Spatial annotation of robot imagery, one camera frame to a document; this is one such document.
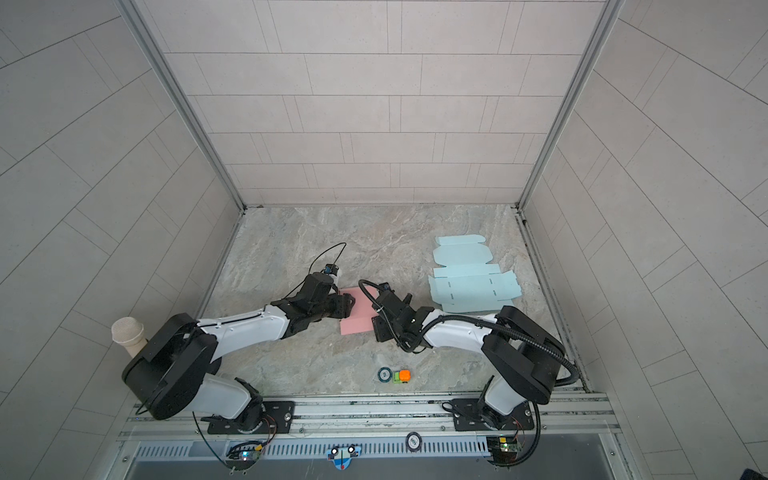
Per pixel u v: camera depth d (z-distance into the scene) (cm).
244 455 65
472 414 71
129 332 57
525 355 43
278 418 71
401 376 75
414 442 68
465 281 96
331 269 79
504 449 67
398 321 65
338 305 78
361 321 85
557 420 71
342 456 65
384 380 77
